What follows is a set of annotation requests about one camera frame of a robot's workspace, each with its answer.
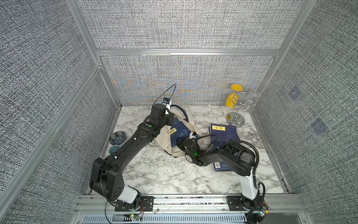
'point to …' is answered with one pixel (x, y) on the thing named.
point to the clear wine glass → (250, 103)
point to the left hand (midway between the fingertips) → (174, 111)
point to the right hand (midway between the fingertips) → (176, 137)
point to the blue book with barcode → (221, 166)
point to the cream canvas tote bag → (163, 139)
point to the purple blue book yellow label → (220, 134)
